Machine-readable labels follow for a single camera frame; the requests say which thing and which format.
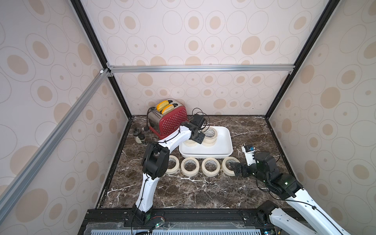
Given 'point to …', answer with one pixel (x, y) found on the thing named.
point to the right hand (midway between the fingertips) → (238, 162)
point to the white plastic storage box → (223, 149)
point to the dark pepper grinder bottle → (142, 137)
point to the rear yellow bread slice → (161, 105)
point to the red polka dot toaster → (162, 125)
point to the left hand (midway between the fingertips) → (200, 135)
